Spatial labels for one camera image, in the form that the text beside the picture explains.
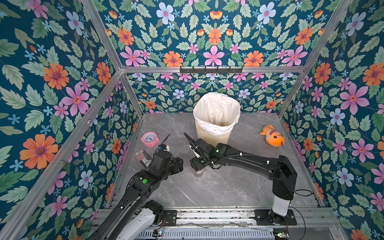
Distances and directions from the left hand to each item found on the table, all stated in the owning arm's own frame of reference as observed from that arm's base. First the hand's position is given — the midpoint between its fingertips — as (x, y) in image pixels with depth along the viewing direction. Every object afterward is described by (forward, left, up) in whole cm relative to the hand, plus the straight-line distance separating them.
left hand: (181, 162), depth 75 cm
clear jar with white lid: (-2, -9, -11) cm, 14 cm away
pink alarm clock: (+27, +24, -14) cm, 39 cm away
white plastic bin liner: (+33, -22, 0) cm, 40 cm away
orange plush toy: (+17, -58, -10) cm, 61 cm away
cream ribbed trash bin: (+12, -18, +1) cm, 21 cm away
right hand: (+4, -9, -5) cm, 11 cm away
